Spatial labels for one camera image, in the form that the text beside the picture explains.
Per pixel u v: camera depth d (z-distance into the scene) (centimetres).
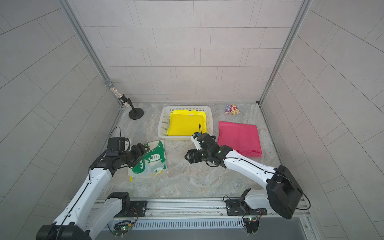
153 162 83
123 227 65
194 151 68
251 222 68
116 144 60
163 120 98
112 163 54
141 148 71
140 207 71
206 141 60
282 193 40
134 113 108
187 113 103
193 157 68
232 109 112
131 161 67
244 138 94
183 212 71
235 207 71
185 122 101
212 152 60
